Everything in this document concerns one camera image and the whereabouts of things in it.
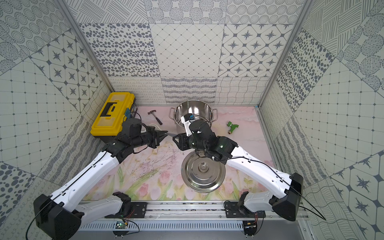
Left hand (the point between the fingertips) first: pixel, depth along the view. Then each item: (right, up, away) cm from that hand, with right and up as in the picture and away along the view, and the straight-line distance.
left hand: (168, 126), depth 72 cm
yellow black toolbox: (-37, +12, +24) cm, 45 cm away
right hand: (+5, -6, -5) cm, 9 cm away
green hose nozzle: (+40, -3, +35) cm, 54 cm away
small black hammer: (-23, +9, +45) cm, 51 cm away
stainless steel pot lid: (+17, -29, +13) cm, 36 cm away
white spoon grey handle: (+1, -4, +1) cm, 5 cm away
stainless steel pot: (+16, +10, +26) cm, 32 cm away
